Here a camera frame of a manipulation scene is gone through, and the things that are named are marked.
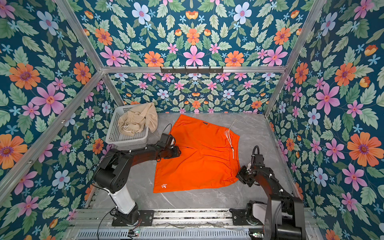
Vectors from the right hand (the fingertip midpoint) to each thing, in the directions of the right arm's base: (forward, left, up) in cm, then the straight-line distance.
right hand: (236, 174), depth 87 cm
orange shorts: (+13, +15, 0) cm, 20 cm away
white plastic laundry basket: (+24, +79, +4) cm, 83 cm away
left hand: (+15, +34, +4) cm, 37 cm away
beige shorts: (+39, +70, +7) cm, 80 cm away
